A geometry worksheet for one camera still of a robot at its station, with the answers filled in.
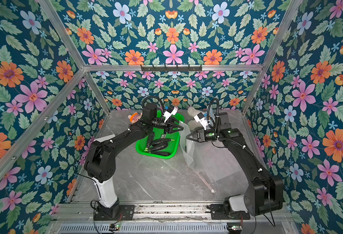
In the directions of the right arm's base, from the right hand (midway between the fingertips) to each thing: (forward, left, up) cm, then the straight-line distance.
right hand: (191, 135), depth 72 cm
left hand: (+5, +5, 0) cm, 7 cm away
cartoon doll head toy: (+30, +42, -19) cm, 55 cm away
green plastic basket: (+19, +23, -25) cm, 38 cm away
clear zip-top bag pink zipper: (-9, -5, -27) cm, 29 cm away
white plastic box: (+11, +59, -21) cm, 64 cm away
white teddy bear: (+23, -2, -19) cm, 30 cm away
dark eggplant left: (+15, +28, -24) cm, 39 cm away
